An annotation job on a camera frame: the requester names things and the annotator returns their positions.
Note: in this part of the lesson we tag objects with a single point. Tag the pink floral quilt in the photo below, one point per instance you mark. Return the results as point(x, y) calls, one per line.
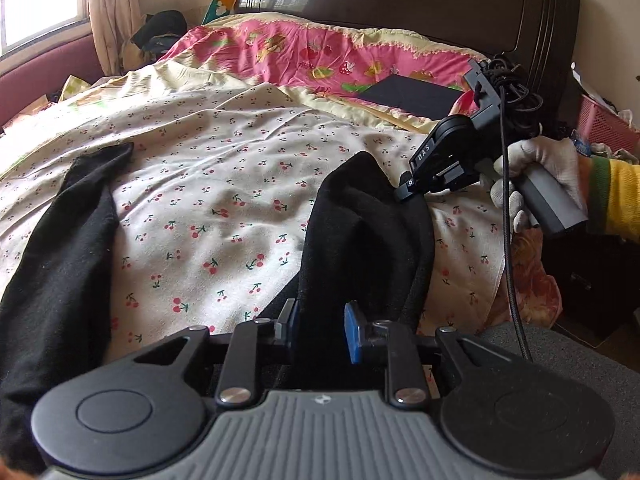
point(300, 55)

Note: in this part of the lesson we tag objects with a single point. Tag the dark clothing pile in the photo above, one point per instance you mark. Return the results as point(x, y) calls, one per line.
point(160, 30)

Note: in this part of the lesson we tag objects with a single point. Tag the beige patterned curtain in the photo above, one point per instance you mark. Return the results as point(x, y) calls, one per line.
point(112, 15)

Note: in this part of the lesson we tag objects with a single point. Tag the dark nightstand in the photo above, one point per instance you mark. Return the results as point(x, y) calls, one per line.
point(590, 285)

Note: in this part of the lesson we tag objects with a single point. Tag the orange floral mattress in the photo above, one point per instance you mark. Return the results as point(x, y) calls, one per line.
point(530, 285)

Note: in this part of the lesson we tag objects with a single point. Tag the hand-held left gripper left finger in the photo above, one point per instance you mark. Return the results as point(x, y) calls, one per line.
point(284, 326)

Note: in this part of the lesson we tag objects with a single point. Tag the maroon window bench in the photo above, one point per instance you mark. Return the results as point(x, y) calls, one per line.
point(45, 72)

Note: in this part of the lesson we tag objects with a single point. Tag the cherry print bed sheet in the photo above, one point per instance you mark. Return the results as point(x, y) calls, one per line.
point(210, 170)

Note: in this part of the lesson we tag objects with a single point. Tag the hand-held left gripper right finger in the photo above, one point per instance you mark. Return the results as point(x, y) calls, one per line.
point(354, 334)

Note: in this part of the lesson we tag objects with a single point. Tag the black pants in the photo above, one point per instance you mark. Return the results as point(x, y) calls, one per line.
point(365, 240)

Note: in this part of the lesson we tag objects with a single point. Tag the black flat pad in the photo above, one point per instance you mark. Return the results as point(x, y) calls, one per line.
point(410, 95)

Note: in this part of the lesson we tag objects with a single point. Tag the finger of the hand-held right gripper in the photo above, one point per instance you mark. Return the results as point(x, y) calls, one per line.
point(407, 187)

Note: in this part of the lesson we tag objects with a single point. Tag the green yellow printed bag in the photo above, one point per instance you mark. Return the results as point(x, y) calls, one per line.
point(222, 2)

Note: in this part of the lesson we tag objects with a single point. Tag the person's right hand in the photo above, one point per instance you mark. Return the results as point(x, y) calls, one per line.
point(542, 152)

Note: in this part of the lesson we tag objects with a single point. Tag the pink plastic basket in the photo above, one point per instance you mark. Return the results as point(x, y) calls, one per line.
point(607, 127)

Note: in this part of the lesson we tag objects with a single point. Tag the person's right forearm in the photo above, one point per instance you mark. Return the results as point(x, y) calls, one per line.
point(617, 195)

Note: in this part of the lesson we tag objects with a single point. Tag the window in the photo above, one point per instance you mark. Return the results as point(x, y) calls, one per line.
point(35, 0)

